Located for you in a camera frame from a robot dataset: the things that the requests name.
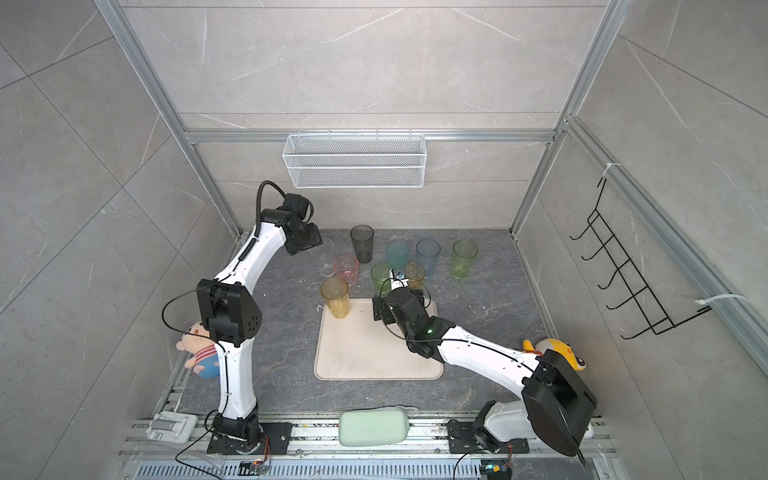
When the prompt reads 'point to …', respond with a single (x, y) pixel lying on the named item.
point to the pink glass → (347, 267)
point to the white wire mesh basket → (352, 161)
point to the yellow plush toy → (558, 345)
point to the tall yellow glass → (335, 291)
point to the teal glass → (397, 252)
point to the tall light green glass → (464, 252)
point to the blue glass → (428, 251)
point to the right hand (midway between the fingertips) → (393, 294)
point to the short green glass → (381, 274)
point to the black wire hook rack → (622, 264)
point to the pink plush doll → (205, 361)
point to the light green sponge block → (373, 427)
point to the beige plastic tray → (357, 347)
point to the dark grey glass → (362, 236)
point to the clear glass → (324, 257)
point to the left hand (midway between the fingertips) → (316, 237)
